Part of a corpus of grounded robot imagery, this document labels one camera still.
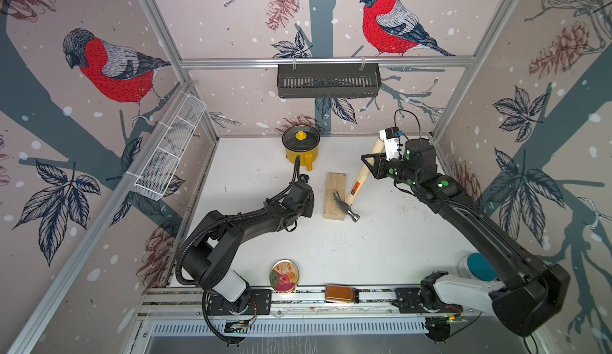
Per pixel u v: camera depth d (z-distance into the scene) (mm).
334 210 895
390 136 635
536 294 368
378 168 635
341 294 734
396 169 620
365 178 744
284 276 758
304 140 1041
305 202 729
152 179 798
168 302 758
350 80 1067
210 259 439
